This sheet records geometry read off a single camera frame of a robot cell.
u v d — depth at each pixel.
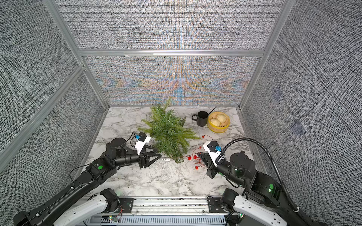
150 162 0.62
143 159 0.58
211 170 0.50
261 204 0.41
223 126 1.03
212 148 0.46
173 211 0.73
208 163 0.53
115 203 0.65
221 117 1.05
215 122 1.03
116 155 0.54
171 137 0.72
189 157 0.64
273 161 0.44
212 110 0.98
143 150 0.60
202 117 1.00
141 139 0.58
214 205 0.73
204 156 0.55
